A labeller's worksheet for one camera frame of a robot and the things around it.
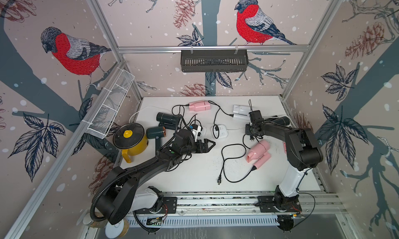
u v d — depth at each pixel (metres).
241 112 1.06
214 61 1.04
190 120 1.07
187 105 1.14
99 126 0.81
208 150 0.72
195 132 0.77
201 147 0.71
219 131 0.98
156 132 0.94
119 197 0.41
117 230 0.63
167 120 1.00
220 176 0.82
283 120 0.98
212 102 1.13
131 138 0.85
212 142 0.76
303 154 0.50
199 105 1.11
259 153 0.87
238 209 0.73
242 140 0.97
